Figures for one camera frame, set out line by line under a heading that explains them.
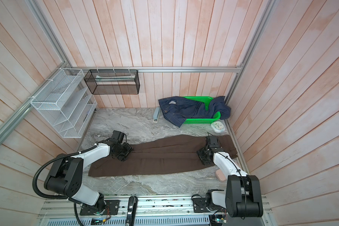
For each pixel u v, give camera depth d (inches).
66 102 28.3
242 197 16.3
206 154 26.0
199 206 28.8
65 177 17.5
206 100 46.1
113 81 42.1
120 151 30.6
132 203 27.7
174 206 29.6
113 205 28.9
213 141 28.0
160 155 35.3
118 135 29.5
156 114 43.4
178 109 43.2
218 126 41.2
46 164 16.7
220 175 32.9
